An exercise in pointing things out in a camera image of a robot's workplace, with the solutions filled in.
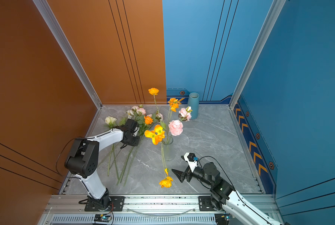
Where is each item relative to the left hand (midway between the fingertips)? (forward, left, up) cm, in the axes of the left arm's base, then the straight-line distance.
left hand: (135, 140), depth 97 cm
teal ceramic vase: (+22, -40, +18) cm, 49 cm away
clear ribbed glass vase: (-13, -24, +14) cm, 31 cm away
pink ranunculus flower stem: (-11, -27, +32) cm, 43 cm away
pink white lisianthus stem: (+21, 0, +6) cm, 22 cm away
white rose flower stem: (+16, +22, +2) cm, 27 cm away
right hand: (-21, -28, +12) cm, 37 cm away
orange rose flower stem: (+12, -8, +8) cm, 17 cm away
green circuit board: (-44, +10, -3) cm, 45 cm away
